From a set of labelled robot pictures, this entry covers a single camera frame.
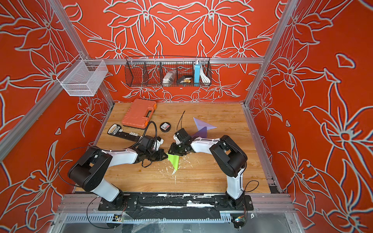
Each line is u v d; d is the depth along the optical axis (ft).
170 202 2.43
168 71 3.18
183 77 2.75
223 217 2.29
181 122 3.71
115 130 3.32
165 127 3.37
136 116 3.42
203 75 2.97
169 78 3.01
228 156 1.63
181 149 2.59
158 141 2.90
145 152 2.42
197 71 2.83
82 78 3.01
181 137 2.44
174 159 2.87
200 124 3.40
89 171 1.49
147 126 2.53
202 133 3.30
